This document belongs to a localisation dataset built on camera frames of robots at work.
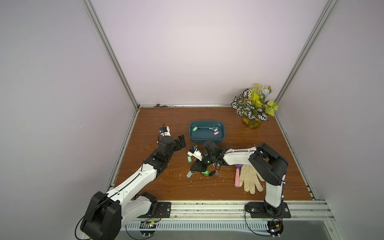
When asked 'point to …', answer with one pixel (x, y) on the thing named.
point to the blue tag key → (215, 130)
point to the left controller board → (147, 224)
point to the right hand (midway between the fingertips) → (191, 165)
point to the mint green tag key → (189, 174)
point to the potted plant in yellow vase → (252, 105)
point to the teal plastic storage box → (201, 131)
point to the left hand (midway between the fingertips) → (179, 136)
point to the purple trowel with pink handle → (237, 175)
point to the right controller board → (275, 227)
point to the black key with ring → (212, 173)
